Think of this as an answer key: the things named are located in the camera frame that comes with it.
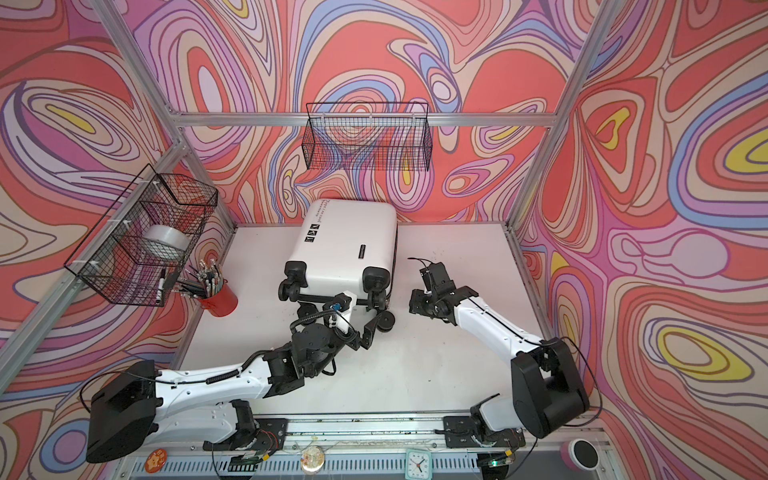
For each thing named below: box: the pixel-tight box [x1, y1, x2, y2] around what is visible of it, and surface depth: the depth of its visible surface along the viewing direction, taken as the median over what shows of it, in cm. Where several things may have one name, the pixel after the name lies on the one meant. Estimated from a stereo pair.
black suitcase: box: [278, 199, 399, 331], surface depth 88 cm
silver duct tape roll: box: [143, 224, 191, 251], surface depth 75 cm
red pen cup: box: [199, 279, 238, 317], surface depth 95 cm
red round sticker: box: [144, 448, 168, 474], surface depth 71 cm
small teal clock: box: [404, 449, 433, 480], surface depth 69 cm
